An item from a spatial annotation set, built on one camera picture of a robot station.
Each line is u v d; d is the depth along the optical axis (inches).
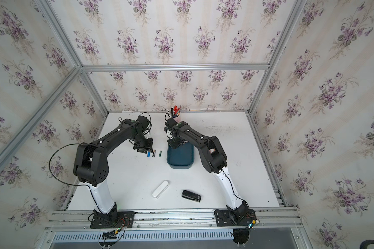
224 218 28.6
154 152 37.8
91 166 19.4
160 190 31.5
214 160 23.1
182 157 37.8
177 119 41.1
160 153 38.0
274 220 29.1
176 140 33.8
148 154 37.6
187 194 31.2
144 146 31.4
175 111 42.0
